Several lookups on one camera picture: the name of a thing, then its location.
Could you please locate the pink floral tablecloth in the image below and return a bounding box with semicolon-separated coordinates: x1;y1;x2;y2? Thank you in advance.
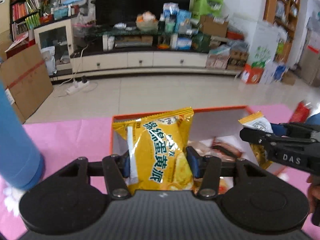
0;105;320;240

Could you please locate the fruit bowl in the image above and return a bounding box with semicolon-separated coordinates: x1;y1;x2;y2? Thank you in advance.
136;11;159;30

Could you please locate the large cardboard box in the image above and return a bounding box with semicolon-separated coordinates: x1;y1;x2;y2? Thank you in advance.
0;44;54;124

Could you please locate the red soda can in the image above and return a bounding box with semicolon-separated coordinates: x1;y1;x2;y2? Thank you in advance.
290;100;313;124

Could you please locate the black television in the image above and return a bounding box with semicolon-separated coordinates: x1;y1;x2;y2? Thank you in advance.
96;0;193;27

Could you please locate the orange and white carton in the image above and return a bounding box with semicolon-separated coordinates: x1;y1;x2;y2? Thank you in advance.
240;64;265;85

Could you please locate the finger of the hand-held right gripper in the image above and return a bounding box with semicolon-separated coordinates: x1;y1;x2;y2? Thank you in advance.
239;127;278;148
271;123;320;136

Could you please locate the person's right hand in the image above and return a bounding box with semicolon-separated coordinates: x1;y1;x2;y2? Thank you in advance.
307;176;318;215

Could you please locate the yellow cake packet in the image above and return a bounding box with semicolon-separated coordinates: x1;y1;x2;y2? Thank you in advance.
112;107;195;192

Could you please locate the orange box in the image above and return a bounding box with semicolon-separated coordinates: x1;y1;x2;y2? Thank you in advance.
110;106;274;195

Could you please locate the wooden shelf unit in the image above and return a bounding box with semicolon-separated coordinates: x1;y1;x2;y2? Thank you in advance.
262;0;304;60

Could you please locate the black bookshelf with books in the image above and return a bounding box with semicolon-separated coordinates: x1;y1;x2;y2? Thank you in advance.
10;0;59;35

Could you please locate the yellow packet with grey label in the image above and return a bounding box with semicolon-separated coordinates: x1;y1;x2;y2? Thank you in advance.
238;112;274;170

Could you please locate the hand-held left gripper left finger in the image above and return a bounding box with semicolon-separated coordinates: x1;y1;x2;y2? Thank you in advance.
44;154;134;199

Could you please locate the beige standing air conditioner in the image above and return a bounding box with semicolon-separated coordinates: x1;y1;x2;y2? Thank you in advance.
0;0;12;33

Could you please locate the white television stand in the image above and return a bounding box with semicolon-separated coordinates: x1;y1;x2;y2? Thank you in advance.
70;26;243;77

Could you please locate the blue thermos flask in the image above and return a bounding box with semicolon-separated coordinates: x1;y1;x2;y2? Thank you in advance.
0;80;46;190

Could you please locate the open cardboard box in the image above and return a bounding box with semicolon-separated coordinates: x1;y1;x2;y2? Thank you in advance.
200;15;229;38

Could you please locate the white glass door cabinet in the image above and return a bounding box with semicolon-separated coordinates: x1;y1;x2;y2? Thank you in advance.
34;19;74;77

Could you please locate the clear pink snack packet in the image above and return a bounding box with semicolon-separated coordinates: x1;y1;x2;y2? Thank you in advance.
197;136;244;161

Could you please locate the white power strip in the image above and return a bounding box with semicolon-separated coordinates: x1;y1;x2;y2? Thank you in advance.
65;76;90;95

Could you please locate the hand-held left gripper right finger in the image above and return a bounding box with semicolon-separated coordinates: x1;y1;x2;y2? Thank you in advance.
186;146;276;199

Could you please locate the blue and white carton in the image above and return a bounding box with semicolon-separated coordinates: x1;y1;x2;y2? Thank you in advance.
260;62;288;84

